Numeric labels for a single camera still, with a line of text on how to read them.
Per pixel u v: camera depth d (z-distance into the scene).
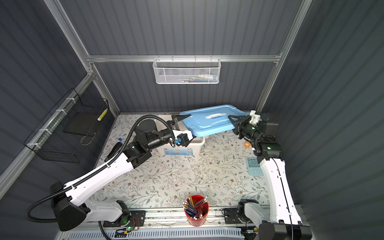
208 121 0.69
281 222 0.37
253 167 0.89
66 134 0.73
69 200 0.39
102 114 0.82
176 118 0.55
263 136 0.51
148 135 0.49
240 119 0.59
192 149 0.89
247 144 1.02
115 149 0.94
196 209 0.68
